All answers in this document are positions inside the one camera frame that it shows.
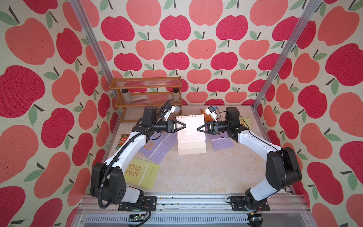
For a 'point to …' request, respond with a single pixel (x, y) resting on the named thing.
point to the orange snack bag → (207, 117)
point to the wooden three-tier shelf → (136, 92)
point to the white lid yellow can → (177, 111)
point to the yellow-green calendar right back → (242, 120)
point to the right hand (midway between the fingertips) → (198, 133)
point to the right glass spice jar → (176, 95)
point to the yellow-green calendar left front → (141, 173)
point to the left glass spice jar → (126, 95)
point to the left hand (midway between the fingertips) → (184, 130)
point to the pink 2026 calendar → (190, 140)
